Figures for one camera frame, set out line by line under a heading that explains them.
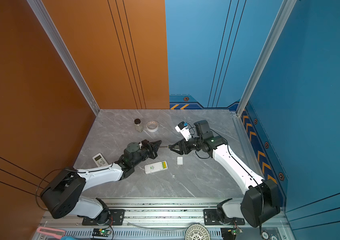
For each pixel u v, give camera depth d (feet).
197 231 2.24
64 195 1.43
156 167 2.95
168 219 2.47
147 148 2.43
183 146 2.16
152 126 3.63
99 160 3.01
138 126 3.39
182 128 2.24
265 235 2.25
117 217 2.42
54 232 2.28
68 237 2.16
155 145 2.47
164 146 2.55
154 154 2.48
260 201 1.29
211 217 2.38
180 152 2.24
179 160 3.08
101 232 2.33
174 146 2.32
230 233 2.32
